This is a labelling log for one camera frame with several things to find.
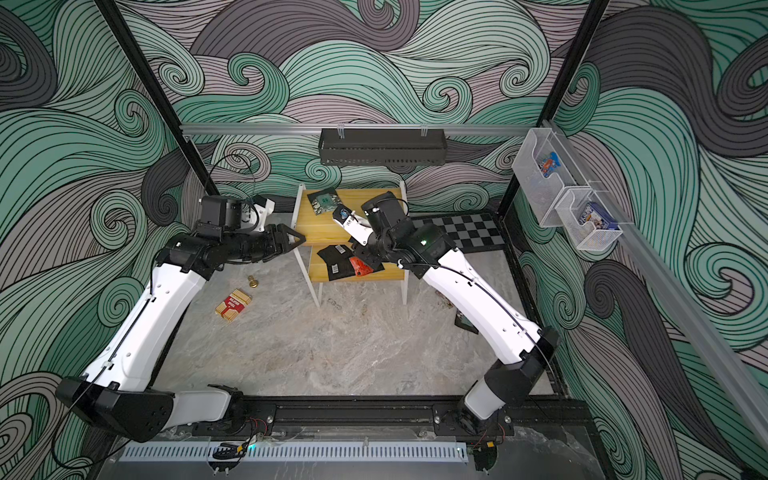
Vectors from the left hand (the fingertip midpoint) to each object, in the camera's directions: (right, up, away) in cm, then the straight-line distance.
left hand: (297, 237), depth 70 cm
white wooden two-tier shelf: (+3, -2, +20) cm, 20 cm away
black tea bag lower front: (+8, -8, +16) cm, 19 cm away
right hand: (+17, +1, +1) cm, 17 cm away
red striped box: (-27, -21, +23) cm, 41 cm away
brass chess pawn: (-23, -15, +28) cm, 39 cm away
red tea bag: (+14, -9, +14) cm, 21 cm away
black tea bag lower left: (+7, -3, +20) cm, 21 cm away
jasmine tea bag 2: (+46, -26, +20) cm, 56 cm away
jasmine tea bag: (+5, +10, +8) cm, 14 cm away
